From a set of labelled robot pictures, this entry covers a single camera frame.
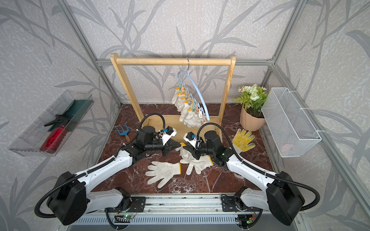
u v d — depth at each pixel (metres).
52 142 0.57
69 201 0.40
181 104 0.89
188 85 1.12
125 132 1.03
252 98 0.84
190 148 0.69
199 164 0.86
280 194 0.40
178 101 0.96
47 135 0.63
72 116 0.72
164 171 0.85
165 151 0.68
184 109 0.84
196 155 0.68
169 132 0.67
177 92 0.90
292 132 0.61
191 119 0.84
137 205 0.73
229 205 0.73
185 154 0.83
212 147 0.61
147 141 0.63
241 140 0.98
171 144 0.69
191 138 0.65
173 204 0.75
